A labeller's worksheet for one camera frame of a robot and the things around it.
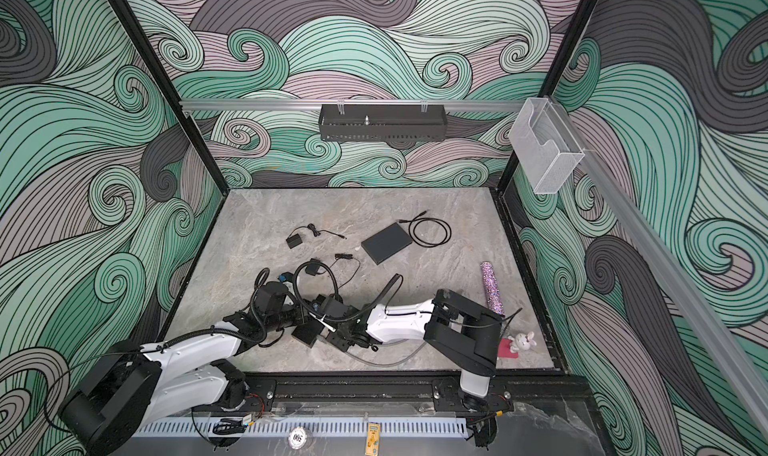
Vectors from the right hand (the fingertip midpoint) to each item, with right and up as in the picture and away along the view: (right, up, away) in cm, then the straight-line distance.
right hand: (334, 329), depth 85 cm
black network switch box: (-6, +1, -5) cm, 8 cm away
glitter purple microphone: (+48, +11, +5) cm, 49 cm away
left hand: (-5, +5, +2) cm, 8 cm away
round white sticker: (-5, -15, -22) cm, 27 cm away
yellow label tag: (+11, -19, -19) cm, 29 cm away
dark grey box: (+16, +23, +19) cm, 34 cm away
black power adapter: (-16, +24, +17) cm, 34 cm away
